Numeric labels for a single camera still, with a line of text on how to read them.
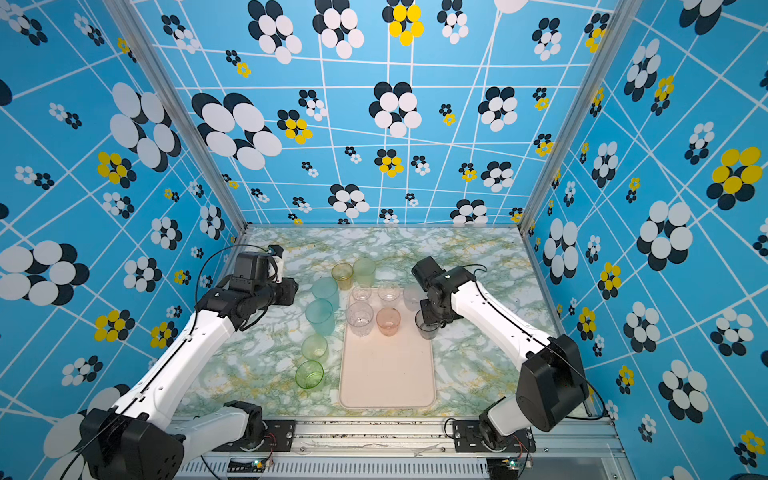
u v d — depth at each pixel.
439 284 0.58
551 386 0.41
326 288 0.99
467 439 0.72
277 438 0.73
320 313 0.93
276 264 0.64
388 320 0.91
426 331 0.78
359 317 0.94
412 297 0.97
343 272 1.01
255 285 0.60
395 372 0.85
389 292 0.98
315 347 0.88
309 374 0.83
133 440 0.37
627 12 0.68
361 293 0.97
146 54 0.75
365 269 1.01
